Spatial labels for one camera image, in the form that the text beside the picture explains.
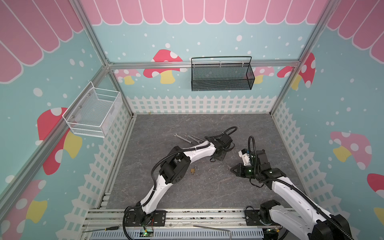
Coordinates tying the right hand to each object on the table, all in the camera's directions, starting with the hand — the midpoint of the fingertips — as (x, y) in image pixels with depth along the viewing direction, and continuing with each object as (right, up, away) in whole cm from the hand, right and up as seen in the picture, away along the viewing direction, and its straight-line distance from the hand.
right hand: (230, 169), depth 82 cm
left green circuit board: (-43, -29, -9) cm, 52 cm away
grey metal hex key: (-8, -26, -10) cm, 29 cm away
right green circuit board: (+18, -27, -10) cm, 34 cm away
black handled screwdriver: (-60, -26, -10) cm, 66 cm away
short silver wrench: (-26, +18, +25) cm, 40 cm away
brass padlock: (-21, -3, +9) cm, 23 cm away
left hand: (-5, +4, +15) cm, 16 cm away
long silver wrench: (-24, +13, +21) cm, 35 cm away
